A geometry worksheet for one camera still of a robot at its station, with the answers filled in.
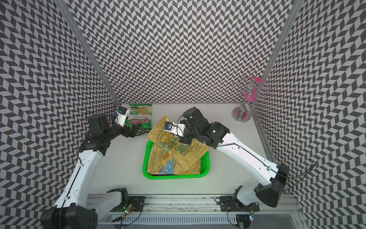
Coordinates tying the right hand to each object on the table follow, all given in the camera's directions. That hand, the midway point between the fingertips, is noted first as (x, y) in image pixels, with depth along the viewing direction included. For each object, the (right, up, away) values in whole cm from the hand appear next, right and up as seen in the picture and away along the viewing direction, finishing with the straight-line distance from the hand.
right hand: (178, 132), depth 69 cm
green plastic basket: (+14, -21, +7) cm, 26 cm away
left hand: (-25, +5, +7) cm, 27 cm away
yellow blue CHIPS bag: (-12, -19, +12) cm, 25 cm away
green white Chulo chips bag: (-32, +10, +40) cm, 53 cm away
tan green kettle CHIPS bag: (+5, -13, +7) cm, 15 cm away
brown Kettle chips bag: (-14, -2, +7) cm, 16 cm away
